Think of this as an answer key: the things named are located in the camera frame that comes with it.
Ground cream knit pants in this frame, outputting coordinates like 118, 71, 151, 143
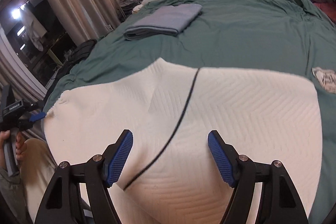
43, 59, 322, 223

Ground person's left forearm sleeve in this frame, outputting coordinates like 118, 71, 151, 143
1, 168, 27, 223

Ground person's left hand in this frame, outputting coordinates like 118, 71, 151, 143
0, 130, 29, 171

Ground person's beige-trousered legs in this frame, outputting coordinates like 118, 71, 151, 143
20, 139, 57, 221

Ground black jacket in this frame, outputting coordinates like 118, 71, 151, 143
46, 39, 97, 91

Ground green duvet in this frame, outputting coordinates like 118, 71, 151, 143
45, 0, 335, 223

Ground folded grey-blue towel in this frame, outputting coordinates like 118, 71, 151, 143
123, 3, 203, 40

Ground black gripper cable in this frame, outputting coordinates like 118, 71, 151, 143
123, 68, 202, 192

